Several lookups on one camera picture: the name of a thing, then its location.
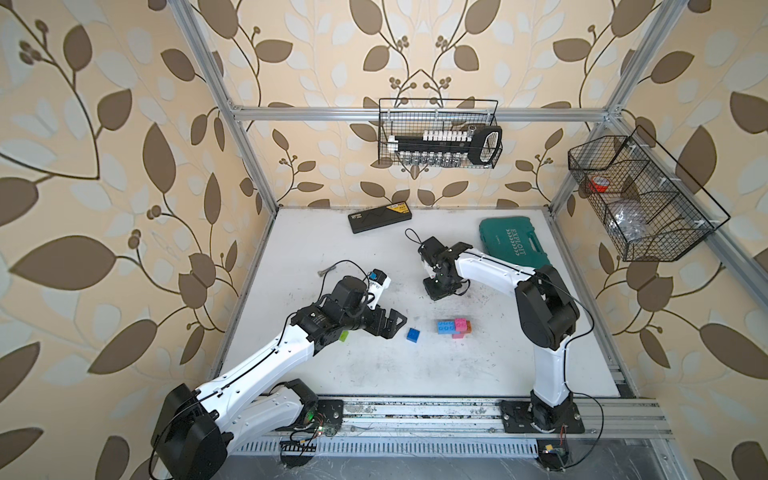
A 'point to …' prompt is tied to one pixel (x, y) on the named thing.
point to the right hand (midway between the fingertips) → (437, 293)
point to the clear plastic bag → (630, 222)
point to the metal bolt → (321, 272)
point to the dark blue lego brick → (413, 335)
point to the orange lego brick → (468, 326)
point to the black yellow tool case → (376, 217)
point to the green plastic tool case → (514, 239)
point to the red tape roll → (599, 184)
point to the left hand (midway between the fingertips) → (389, 310)
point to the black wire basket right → (651, 208)
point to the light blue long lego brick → (446, 328)
